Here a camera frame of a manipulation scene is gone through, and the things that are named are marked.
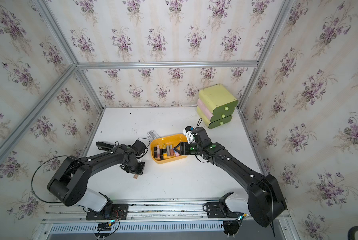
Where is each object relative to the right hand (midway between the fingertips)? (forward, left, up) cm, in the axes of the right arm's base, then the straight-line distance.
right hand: (180, 148), depth 80 cm
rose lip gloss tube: (+5, +6, -12) cm, 15 cm away
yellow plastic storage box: (+15, +5, -15) cm, 22 cm away
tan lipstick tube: (-11, +25, -13) cm, 31 cm away
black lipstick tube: (+4, +16, -13) cm, 21 cm away
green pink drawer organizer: (+27, -22, +6) cm, 36 cm away
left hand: (-9, +23, -15) cm, 28 cm away
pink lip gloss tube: (+5, +14, -13) cm, 20 cm away
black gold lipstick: (+5, +10, -12) cm, 17 cm away
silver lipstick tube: (+5, +8, -13) cm, 16 cm away
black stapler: (+7, +48, -10) cm, 50 cm away
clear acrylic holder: (+18, +20, -13) cm, 30 cm away
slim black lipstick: (+3, +12, -13) cm, 18 cm away
